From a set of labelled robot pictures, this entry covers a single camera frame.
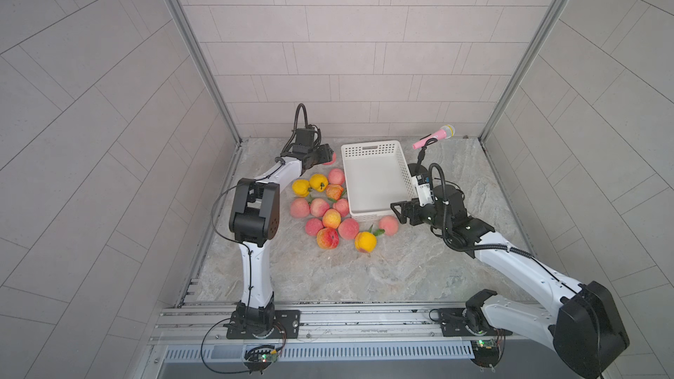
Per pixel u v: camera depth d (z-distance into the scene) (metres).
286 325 0.71
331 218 0.86
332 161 0.97
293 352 0.68
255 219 0.54
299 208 0.89
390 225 0.85
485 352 0.69
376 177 1.01
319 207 0.89
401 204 0.72
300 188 0.95
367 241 0.82
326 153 0.89
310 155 0.87
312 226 0.85
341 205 0.90
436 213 0.66
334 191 0.94
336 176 0.97
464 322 0.71
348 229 0.83
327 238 0.82
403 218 0.72
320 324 0.72
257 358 0.65
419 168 0.99
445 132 0.90
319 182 0.97
